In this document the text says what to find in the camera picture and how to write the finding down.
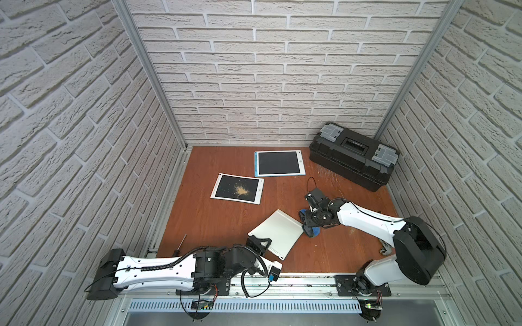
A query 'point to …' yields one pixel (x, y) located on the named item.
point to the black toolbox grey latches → (353, 156)
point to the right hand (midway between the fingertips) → (311, 219)
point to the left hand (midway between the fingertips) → (269, 233)
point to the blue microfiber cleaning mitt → (312, 231)
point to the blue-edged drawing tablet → (276, 163)
